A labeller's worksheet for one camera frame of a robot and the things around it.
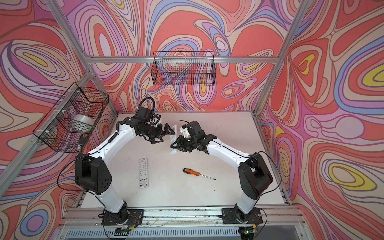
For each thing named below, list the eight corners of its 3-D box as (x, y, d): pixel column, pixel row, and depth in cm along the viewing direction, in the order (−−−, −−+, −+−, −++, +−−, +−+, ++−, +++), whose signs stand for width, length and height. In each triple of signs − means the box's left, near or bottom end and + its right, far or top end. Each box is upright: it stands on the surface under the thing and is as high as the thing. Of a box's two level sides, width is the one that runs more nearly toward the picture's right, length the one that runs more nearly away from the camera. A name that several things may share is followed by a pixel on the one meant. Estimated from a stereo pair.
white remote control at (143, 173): (140, 189, 83) (139, 188, 82) (140, 160, 95) (139, 158, 94) (149, 187, 84) (148, 186, 83) (148, 158, 96) (147, 157, 94)
